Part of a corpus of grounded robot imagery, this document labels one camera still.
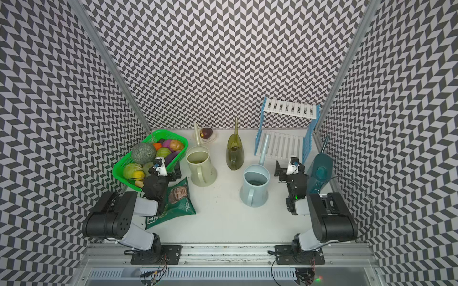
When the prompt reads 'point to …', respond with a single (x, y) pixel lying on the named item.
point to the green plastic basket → (159, 136)
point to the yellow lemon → (139, 174)
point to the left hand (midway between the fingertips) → (169, 162)
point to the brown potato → (176, 145)
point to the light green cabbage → (163, 152)
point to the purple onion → (166, 143)
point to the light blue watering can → (256, 179)
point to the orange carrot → (157, 145)
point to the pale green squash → (129, 168)
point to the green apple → (145, 168)
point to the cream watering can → (203, 173)
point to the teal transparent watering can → (322, 171)
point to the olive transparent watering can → (235, 153)
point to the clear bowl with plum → (207, 134)
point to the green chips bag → (178, 204)
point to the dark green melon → (144, 152)
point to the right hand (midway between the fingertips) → (286, 163)
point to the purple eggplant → (169, 158)
